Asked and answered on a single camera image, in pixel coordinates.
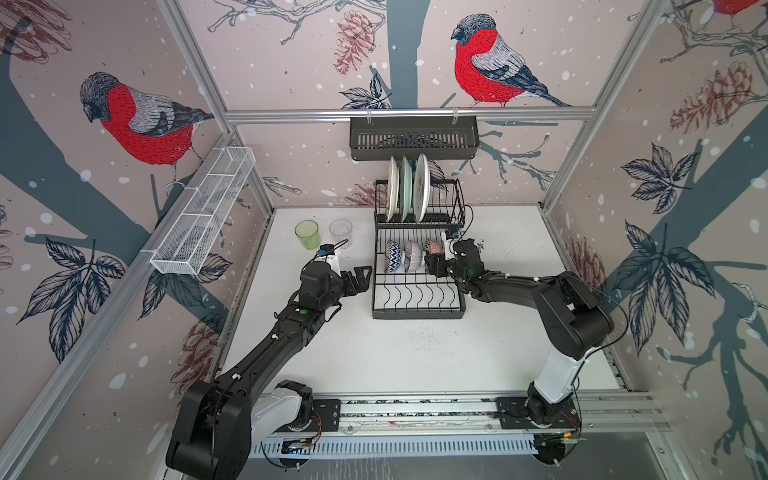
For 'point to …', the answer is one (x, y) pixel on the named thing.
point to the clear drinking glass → (341, 230)
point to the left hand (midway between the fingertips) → (360, 270)
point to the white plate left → (392, 190)
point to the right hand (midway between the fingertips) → (433, 259)
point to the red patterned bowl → (435, 246)
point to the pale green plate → (406, 189)
